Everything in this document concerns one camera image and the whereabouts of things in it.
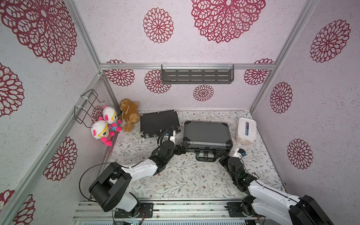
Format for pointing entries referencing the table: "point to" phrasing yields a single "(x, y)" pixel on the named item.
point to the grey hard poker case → (206, 138)
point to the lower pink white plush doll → (100, 130)
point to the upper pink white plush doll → (109, 116)
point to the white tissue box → (246, 131)
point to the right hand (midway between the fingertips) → (218, 151)
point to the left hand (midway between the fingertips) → (180, 142)
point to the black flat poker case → (156, 124)
